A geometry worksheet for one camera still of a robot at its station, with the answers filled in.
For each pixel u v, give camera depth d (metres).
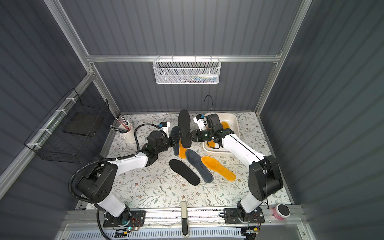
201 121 0.77
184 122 0.87
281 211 0.71
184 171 0.89
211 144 1.02
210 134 0.65
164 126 0.80
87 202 0.49
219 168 0.91
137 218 0.73
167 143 0.77
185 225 0.68
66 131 0.72
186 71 1.12
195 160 0.94
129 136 0.98
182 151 0.98
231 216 0.73
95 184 0.46
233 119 1.10
